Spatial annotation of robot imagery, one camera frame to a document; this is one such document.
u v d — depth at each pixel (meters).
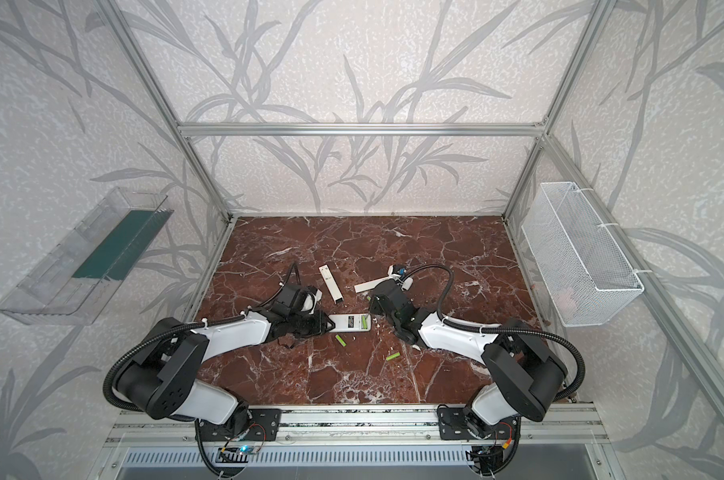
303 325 0.77
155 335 0.44
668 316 0.54
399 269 0.78
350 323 0.90
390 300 0.65
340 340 0.88
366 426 0.75
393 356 0.85
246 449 0.71
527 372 0.43
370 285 1.00
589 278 0.61
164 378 0.43
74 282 0.64
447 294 0.99
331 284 0.99
